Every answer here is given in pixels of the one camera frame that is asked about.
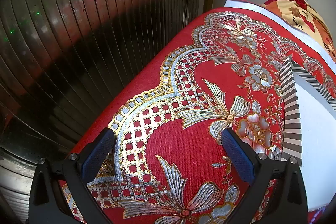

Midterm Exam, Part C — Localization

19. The white box with striped rim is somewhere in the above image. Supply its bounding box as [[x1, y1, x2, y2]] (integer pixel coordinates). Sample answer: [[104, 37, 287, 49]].
[[279, 57, 336, 214]]

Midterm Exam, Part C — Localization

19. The printed orange and red blanket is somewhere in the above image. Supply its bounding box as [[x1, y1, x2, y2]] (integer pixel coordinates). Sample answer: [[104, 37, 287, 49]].
[[261, 0, 336, 56]]

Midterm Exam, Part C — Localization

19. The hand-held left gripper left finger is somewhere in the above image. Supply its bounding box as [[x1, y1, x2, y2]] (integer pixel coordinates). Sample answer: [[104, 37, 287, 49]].
[[28, 127, 115, 224]]

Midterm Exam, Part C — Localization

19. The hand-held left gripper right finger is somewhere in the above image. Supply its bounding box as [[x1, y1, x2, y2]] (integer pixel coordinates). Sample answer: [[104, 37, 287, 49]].
[[221, 127, 308, 224]]

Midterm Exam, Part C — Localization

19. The white sheet under tablecloth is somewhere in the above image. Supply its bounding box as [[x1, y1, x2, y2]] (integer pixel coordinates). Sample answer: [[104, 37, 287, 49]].
[[224, 0, 336, 71]]

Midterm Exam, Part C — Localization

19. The ribbed metal shutter door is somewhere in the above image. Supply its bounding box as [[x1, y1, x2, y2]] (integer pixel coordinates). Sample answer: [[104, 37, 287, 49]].
[[0, 0, 196, 224]]

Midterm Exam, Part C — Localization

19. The red floral gold-patterned tablecloth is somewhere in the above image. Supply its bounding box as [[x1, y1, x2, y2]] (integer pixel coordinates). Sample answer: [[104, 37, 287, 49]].
[[59, 7, 336, 224]]

